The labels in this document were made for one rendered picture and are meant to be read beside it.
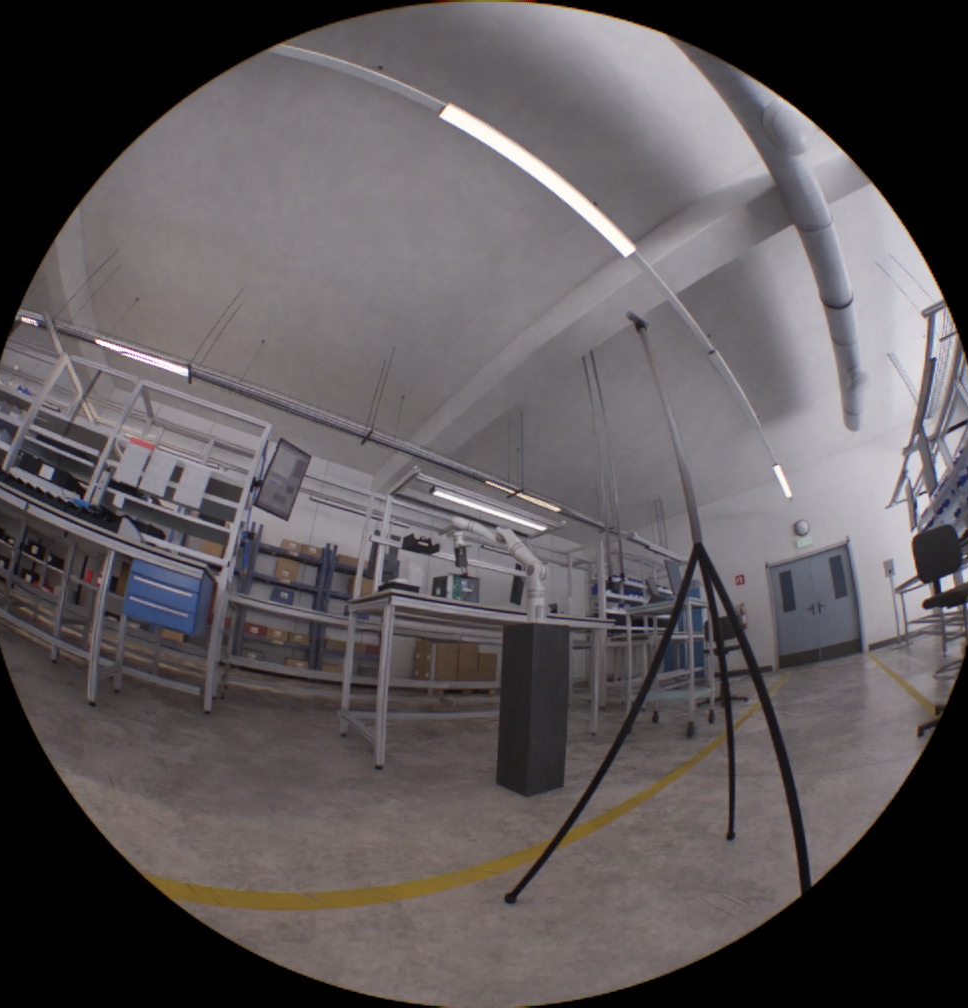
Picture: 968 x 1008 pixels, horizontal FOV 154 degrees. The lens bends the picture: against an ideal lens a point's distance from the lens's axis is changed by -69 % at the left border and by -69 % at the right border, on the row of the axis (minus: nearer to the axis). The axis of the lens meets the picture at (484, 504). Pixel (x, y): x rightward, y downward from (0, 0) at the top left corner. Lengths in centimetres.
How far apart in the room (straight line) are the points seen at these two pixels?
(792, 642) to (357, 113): 926
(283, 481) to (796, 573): 805
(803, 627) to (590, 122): 789
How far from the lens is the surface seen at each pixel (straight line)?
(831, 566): 792
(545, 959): 93
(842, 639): 786
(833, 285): 381
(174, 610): 207
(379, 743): 205
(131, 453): 304
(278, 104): 354
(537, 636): 171
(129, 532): 246
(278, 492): 260
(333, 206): 354
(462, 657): 602
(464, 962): 91
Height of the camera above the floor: 69
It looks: 24 degrees up
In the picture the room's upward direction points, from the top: 3 degrees clockwise
